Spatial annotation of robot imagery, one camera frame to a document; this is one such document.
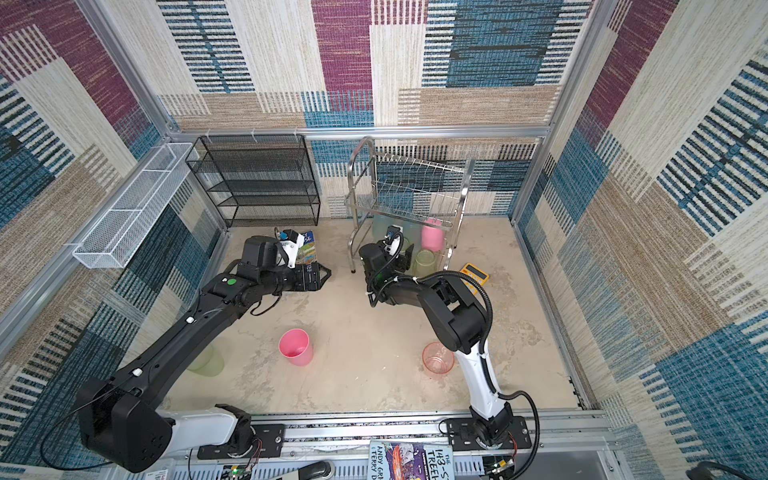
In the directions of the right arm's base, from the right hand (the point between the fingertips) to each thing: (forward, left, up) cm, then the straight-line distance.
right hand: (401, 244), depth 98 cm
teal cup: (+8, +7, 0) cm, 10 cm away
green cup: (-8, -7, 0) cm, 11 cm away
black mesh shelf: (+28, +50, +6) cm, 58 cm away
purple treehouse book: (-57, +3, -9) cm, 57 cm away
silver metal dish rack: (+9, -1, +16) cm, 18 cm away
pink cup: (+3, -11, 0) cm, 11 cm away
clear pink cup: (-33, -9, -10) cm, 36 cm away
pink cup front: (-28, +32, -10) cm, 44 cm away
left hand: (-16, +23, +11) cm, 30 cm away
